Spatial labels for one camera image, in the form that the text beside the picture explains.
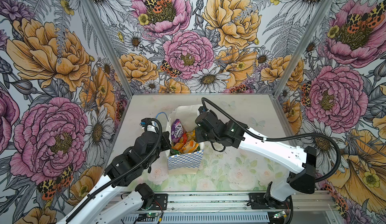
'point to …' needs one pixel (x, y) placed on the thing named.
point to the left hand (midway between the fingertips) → (169, 138)
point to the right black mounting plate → (258, 201)
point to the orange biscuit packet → (189, 146)
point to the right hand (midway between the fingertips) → (199, 135)
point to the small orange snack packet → (178, 145)
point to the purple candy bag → (177, 131)
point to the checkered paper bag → (189, 162)
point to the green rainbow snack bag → (173, 151)
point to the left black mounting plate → (160, 202)
